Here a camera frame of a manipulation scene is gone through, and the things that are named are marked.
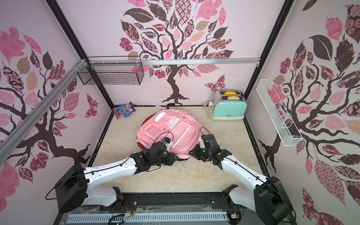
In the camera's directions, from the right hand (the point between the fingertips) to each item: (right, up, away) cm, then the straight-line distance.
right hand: (188, 154), depth 81 cm
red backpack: (-31, +4, +7) cm, 32 cm away
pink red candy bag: (-57, +25, +32) cm, 71 cm away
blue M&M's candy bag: (-53, +28, +33) cm, 68 cm away
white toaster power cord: (+18, +29, +25) cm, 43 cm away
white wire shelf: (+52, +24, -2) cm, 57 cm away
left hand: (-7, -3, -2) cm, 8 cm away
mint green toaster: (+32, +32, +19) cm, 49 cm away
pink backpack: (-16, +18, +14) cm, 28 cm away
